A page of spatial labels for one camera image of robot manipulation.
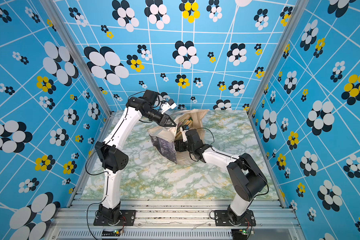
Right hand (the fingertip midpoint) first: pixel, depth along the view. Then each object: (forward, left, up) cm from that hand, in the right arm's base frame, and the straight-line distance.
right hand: (179, 141), depth 90 cm
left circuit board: (-45, +32, -13) cm, 56 cm away
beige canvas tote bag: (-4, +8, +8) cm, 12 cm away
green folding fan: (+19, -6, -4) cm, 20 cm away
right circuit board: (-45, -29, -12) cm, 54 cm away
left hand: (+1, +1, +15) cm, 15 cm away
